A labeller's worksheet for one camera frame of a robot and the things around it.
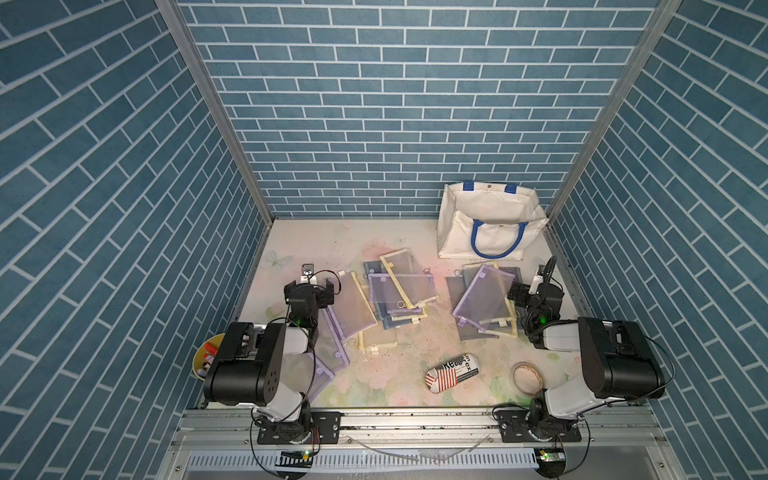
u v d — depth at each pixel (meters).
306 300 0.71
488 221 0.91
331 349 0.87
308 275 0.79
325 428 0.73
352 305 0.96
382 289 0.97
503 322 0.89
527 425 0.73
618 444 0.77
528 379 0.82
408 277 1.01
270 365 0.45
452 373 0.79
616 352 0.52
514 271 1.05
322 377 0.81
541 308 0.72
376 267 1.03
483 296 0.96
